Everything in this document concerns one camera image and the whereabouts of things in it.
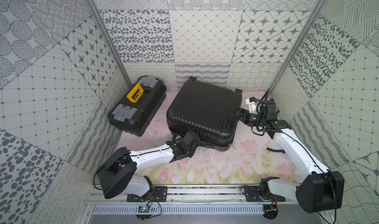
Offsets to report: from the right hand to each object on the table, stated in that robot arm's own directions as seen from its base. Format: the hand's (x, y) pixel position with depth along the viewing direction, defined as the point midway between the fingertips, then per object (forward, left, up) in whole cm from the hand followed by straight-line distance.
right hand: (234, 117), depth 80 cm
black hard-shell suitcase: (+4, +16, +2) cm, 16 cm away
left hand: (-11, +16, -12) cm, 23 cm away
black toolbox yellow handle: (+9, +56, -3) cm, 57 cm away
